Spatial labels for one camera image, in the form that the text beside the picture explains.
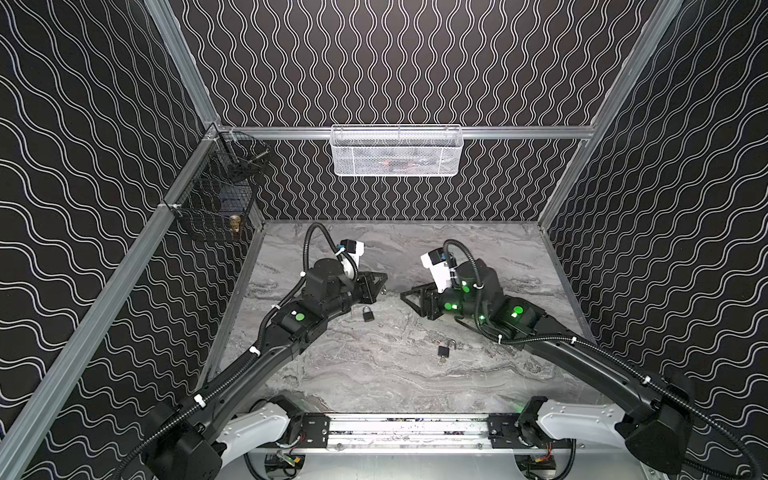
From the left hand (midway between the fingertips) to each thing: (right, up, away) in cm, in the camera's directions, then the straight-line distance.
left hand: (395, 277), depth 70 cm
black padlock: (-8, -14, +25) cm, 30 cm away
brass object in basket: (-44, +14, +13) cm, 48 cm away
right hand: (+3, -4, +1) cm, 5 cm away
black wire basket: (-53, +23, +21) cm, 62 cm away
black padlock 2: (+15, -23, +18) cm, 33 cm away
